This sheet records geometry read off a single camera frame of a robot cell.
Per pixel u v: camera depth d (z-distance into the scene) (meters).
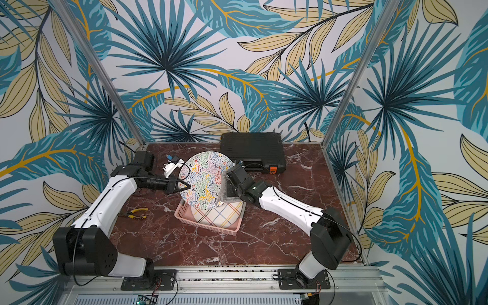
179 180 0.73
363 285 0.74
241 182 0.61
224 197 0.81
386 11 0.69
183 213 0.88
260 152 1.13
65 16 0.69
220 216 0.88
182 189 0.75
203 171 0.78
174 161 0.71
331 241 0.43
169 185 0.68
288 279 0.72
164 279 0.73
